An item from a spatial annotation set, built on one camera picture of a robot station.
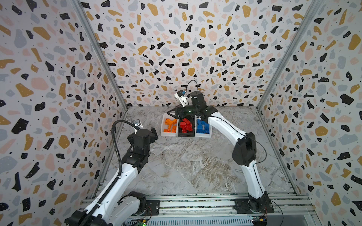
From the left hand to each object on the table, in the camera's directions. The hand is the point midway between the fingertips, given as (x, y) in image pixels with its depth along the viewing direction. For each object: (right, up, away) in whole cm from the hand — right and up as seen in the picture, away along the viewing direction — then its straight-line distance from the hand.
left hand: (145, 128), depth 77 cm
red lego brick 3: (+24, -1, +29) cm, 37 cm away
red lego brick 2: (+20, -2, +27) cm, 34 cm away
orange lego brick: (+8, +3, +31) cm, 32 cm away
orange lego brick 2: (+8, -3, +26) cm, 27 cm away
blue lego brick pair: (+32, +2, -9) cm, 33 cm away
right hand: (+13, +12, +4) cm, 18 cm away
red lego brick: (+22, +4, +31) cm, 38 cm away
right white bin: (+30, -6, +23) cm, 38 cm away
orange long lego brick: (+12, -2, +26) cm, 29 cm away
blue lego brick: (+31, -2, +28) cm, 42 cm away
